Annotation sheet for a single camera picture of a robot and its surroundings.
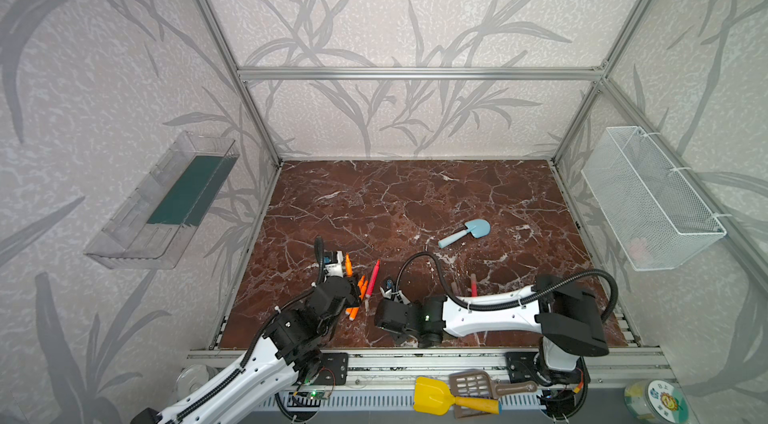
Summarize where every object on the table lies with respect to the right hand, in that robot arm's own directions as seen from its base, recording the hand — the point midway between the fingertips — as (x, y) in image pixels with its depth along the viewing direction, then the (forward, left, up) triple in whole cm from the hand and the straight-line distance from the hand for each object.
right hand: (392, 313), depth 80 cm
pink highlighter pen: (+9, -24, -2) cm, 25 cm away
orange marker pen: (+9, +11, +11) cm, 18 cm away
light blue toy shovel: (+29, -29, -4) cm, 41 cm away
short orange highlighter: (+9, +9, -2) cm, 13 cm away
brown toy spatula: (-16, -21, -3) cm, 27 cm away
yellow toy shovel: (-18, -11, -3) cm, 21 cm away
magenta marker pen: (+11, +6, -3) cm, 13 cm away
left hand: (+9, +8, +7) cm, 14 cm away
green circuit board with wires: (-18, +17, -2) cm, 25 cm away
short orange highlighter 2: (+1, +11, -2) cm, 11 cm away
